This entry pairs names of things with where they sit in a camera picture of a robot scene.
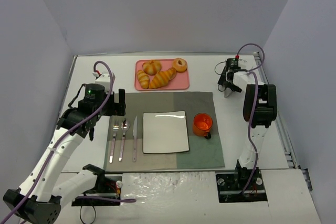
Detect pink handled fork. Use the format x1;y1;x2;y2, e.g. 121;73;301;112
109;118;120;164

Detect white square plate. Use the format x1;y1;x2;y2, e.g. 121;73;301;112
143;111;190;154

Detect pink handled spoon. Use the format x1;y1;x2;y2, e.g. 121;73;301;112
118;118;130;162

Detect small striped croissant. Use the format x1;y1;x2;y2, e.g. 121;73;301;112
136;69;150;89

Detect large striped croissant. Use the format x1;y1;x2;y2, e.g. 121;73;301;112
149;68;177;89

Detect grey green placemat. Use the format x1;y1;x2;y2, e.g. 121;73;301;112
104;92;225;173

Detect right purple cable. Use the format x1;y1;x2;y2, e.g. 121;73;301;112
236;42;265;196

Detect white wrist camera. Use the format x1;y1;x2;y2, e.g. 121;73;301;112
92;70;115;94
238;58;249;71

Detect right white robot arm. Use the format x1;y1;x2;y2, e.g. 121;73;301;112
218;57;277;170

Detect glazed donut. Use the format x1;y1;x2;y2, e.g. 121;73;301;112
172;58;187;72

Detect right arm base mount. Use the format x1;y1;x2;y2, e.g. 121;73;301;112
216;172;268;203

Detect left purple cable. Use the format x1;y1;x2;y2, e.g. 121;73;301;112
0;61;137;224

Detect pink handled knife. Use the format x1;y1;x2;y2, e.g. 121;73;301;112
133;116;138;162

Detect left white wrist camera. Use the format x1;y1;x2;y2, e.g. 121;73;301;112
92;70;115;94

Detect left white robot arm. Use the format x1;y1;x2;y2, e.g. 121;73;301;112
2;83;126;223

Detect orange mug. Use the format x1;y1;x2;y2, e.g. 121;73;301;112
193;113;213;140

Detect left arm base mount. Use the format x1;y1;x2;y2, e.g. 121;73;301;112
71;175;122;207

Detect aluminium frame rail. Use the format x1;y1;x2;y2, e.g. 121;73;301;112
253;52;314;192

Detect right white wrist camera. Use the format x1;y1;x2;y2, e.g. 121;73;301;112
238;58;249;71

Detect metal serving tongs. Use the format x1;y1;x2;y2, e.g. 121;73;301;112
223;88;233;98

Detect round pumpkin bread bun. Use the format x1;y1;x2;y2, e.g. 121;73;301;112
142;60;162;76

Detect purple cable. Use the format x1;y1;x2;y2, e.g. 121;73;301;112
236;42;265;196
0;61;137;224

